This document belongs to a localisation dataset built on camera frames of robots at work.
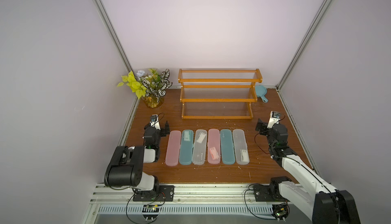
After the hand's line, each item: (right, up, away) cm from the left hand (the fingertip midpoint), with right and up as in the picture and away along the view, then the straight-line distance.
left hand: (161, 120), depth 92 cm
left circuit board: (0, -40, -20) cm, 45 cm away
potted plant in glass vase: (-5, +20, -3) cm, 21 cm away
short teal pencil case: (+40, -15, -4) cm, 43 cm away
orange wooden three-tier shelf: (+38, +18, +23) cm, 48 cm away
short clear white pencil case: (+48, -16, -4) cm, 51 cm away
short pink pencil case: (+32, -15, -4) cm, 36 cm away
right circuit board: (+62, -40, -22) cm, 77 cm away
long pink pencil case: (+8, -16, -4) cm, 18 cm away
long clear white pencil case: (+24, -15, -4) cm, 29 cm away
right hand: (+63, +3, -9) cm, 64 cm away
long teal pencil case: (+16, -15, -4) cm, 22 cm away
